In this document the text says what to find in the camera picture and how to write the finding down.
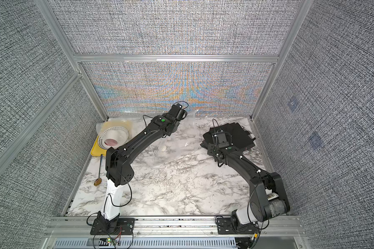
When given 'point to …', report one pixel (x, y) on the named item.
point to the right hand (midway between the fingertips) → (215, 144)
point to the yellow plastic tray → (96, 150)
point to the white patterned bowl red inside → (112, 137)
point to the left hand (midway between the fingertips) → (170, 118)
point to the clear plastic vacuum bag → (188, 140)
